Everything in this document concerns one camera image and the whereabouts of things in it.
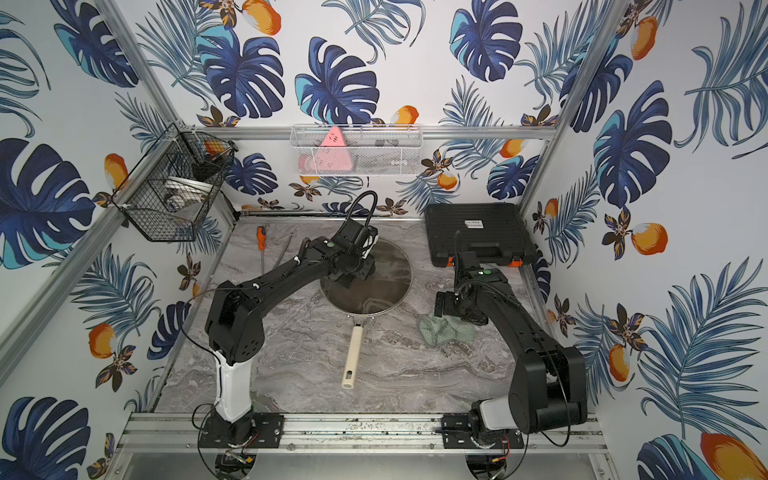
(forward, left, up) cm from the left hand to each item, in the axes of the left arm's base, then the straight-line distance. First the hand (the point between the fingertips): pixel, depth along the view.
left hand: (366, 259), depth 91 cm
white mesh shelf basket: (+28, -1, +20) cm, 34 cm away
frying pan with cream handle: (-6, 0, -14) cm, 15 cm away
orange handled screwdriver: (+15, +42, -14) cm, 47 cm away
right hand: (-13, -27, -5) cm, 31 cm away
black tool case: (+23, -46, -9) cm, 53 cm away
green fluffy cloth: (-15, -24, -12) cm, 31 cm away
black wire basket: (+4, +50, +21) cm, 55 cm away
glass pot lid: (+15, -6, -17) cm, 24 cm away
